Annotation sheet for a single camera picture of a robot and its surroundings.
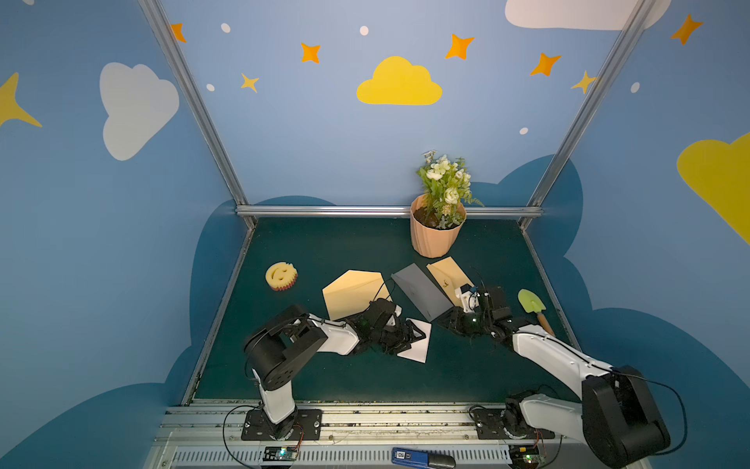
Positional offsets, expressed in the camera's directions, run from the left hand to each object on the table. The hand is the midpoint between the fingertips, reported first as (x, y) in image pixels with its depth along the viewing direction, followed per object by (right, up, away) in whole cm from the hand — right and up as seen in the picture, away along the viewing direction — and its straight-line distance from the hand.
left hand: (425, 342), depth 84 cm
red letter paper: (-2, -4, +4) cm, 5 cm away
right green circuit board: (+22, -24, -13) cm, 35 cm away
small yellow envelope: (+13, +18, +23) cm, 32 cm away
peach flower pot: (+6, +30, +21) cm, 37 cm away
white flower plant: (+8, +47, +9) cm, 48 cm away
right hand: (+5, +6, +3) cm, 9 cm away
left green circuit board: (-38, -23, -13) cm, 46 cm away
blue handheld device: (-4, -21, -17) cm, 28 cm away
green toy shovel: (+39, +8, +14) cm, 42 cm away
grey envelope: (+5, +9, +15) cm, 18 cm away
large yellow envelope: (-23, +12, +18) cm, 31 cm away
